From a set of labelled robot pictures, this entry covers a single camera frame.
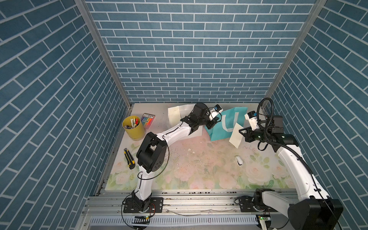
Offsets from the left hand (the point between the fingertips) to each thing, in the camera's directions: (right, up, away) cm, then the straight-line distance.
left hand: (221, 118), depth 87 cm
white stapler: (+11, -26, +1) cm, 28 cm away
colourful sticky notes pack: (-52, -2, +21) cm, 56 cm away
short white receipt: (+8, -11, -4) cm, 14 cm away
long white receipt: (-29, +2, +1) cm, 29 cm away
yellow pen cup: (-57, -5, +7) cm, 58 cm away
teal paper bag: (+1, -8, +4) cm, 9 cm away
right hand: (+10, -7, -9) cm, 15 cm away
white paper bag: (-22, +5, +2) cm, 23 cm away
